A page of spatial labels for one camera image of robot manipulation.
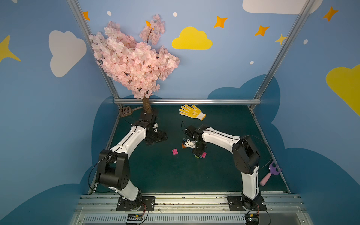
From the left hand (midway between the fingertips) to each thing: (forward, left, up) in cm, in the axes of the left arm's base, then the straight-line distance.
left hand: (161, 138), depth 89 cm
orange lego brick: (-5, -14, -1) cm, 15 cm away
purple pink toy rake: (-16, -70, -9) cm, 73 cm away
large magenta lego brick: (-5, -9, -9) cm, 14 cm away
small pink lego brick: (-8, -28, -5) cm, 29 cm away
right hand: (-4, -26, -8) cm, 28 cm away
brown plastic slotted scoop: (+31, +33, -8) cm, 46 cm away
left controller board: (-42, +11, -14) cm, 45 cm away
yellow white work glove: (+34, -23, -11) cm, 42 cm away
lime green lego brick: (-8, -24, -9) cm, 27 cm away
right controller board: (-40, -52, -13) cm, 67 cm away
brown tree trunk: (+28, +14, +2) cm, 32 cm away
